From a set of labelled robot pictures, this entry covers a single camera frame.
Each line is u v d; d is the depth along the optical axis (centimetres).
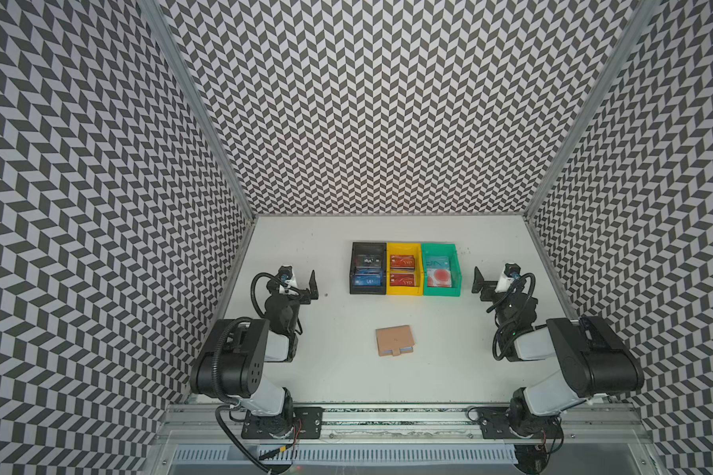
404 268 102
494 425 73
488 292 81
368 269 101
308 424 72
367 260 103
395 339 85
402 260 102
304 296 80
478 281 87
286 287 74
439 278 100
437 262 102
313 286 86
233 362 45
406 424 74
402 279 98
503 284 77
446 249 101
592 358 46
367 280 97
